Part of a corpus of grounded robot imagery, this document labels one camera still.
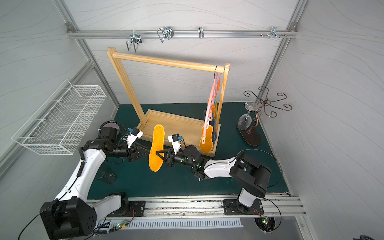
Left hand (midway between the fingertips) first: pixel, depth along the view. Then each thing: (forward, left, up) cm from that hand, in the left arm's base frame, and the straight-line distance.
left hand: (146, 151), depth 74 cm
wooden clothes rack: (+23, -26, -18) cm, 39 cm away
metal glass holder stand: (+20, -62, -16) cm, 67 cm away
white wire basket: (+5, +39, +13) cm, 42 cm away
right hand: (-2, -6, +2) cm, 7 cm away
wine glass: (+18, -52, +4) cm, 55 cm away
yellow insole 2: (+7, -32, -6) cm, 33 cm away
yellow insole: (-5, -5, -1) cm, 8 cm away
